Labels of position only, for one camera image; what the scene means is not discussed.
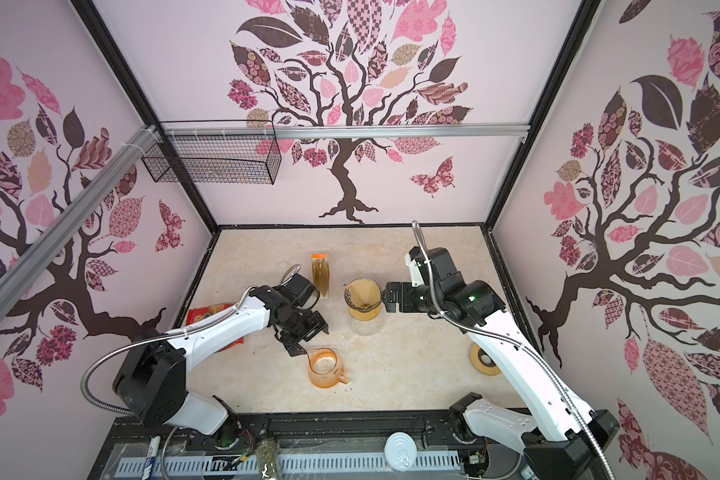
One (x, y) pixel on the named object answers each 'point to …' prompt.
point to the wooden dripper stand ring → (365, 316)
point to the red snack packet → (200, 314)
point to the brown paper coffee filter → (365, 292)
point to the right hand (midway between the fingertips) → (398, 292)
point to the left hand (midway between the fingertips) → (321, 343)
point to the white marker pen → (153, 454)
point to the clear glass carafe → (367, 327)
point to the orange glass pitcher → (323, 369)
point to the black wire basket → (213, 160)
